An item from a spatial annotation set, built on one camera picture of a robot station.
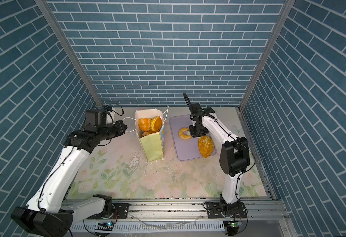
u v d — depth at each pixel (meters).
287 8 0.72
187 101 0.76
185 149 0.99
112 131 0.64
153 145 0.80
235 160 0.50
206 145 0.91
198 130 0.77
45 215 0.36
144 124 0.88
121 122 0.65
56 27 0.77
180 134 1.02
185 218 0.74
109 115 0.57
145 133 0.86
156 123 0.85
